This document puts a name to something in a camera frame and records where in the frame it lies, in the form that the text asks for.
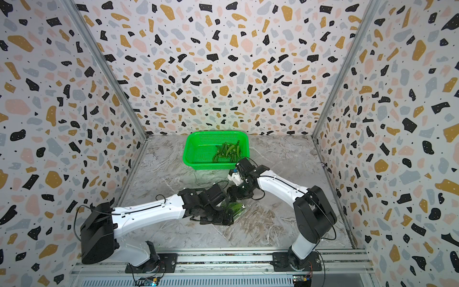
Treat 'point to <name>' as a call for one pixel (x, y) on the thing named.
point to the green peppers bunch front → (228, 150)
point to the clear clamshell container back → (237, 213)
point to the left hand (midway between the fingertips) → (230, 222)
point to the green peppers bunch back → (235, 206)
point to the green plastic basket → (205, 150)
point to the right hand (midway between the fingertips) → (232, 199)
